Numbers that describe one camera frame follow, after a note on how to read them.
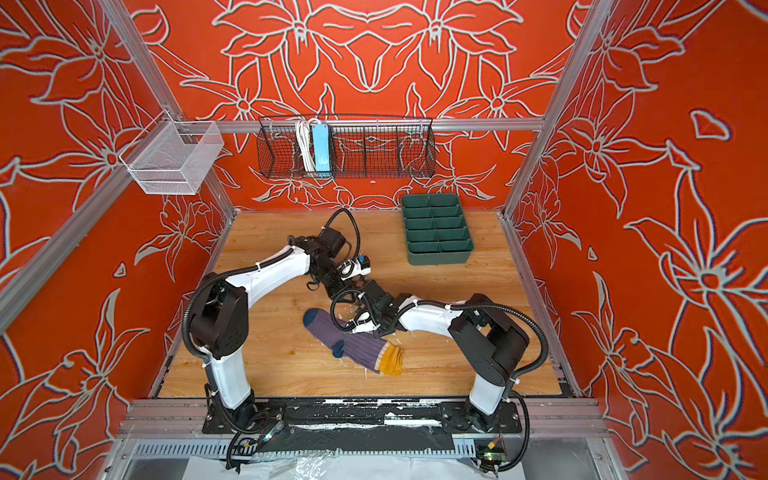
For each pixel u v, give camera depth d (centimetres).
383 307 69
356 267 79
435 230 107
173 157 92
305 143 89
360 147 98
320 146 90
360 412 75
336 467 67
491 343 46
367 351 83
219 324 49
